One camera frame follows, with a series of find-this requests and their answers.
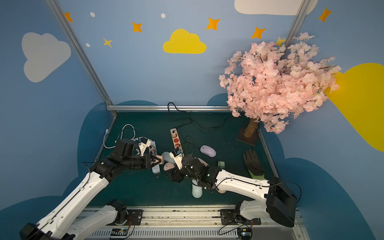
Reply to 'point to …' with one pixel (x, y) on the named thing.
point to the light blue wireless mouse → (196, 189)
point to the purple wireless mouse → (208, 151)
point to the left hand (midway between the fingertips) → (160, 159)
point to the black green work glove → (253, 164)
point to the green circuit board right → (245, 233)
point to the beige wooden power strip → (175, 138)
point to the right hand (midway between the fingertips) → (171, 167)
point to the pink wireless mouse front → (168, 166)
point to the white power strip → (152, 150)
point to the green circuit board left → (119, 232)
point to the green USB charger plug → (221, 164)
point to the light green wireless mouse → (167, 157)
